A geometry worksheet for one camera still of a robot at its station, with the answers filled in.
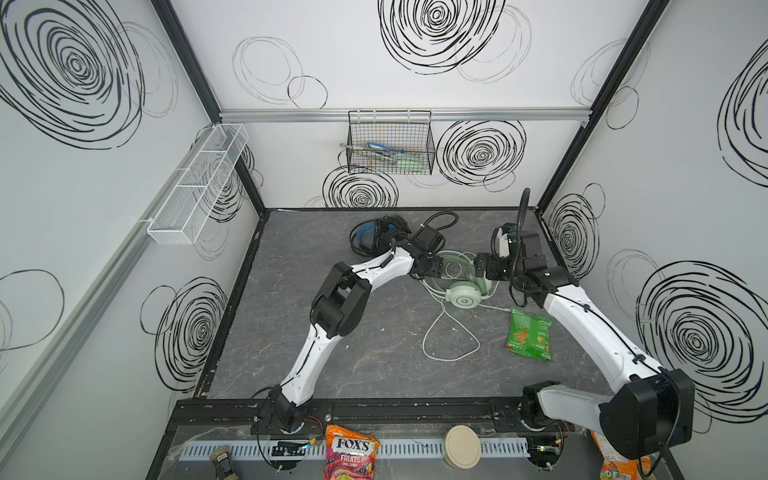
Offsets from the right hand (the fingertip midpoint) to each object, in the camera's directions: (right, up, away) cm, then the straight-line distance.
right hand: (488, 259), depth 82 cm
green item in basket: (-21, +28, +4) cm, 35 cm away
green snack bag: (+13, -22, +2) cm, 25 cm away
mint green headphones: (-5, -9, +6) cm, 12 cm away
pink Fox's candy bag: (-36, -43, -16) cm, 58 cm away
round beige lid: (-12, -40, -18) cm, 45 cm away
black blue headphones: (-33, +6, +26) cm, 43 cm away
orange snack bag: (+22, -44, -18) cm, 52 cm away
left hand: (-12, -4, +16) cm, 20 cm away
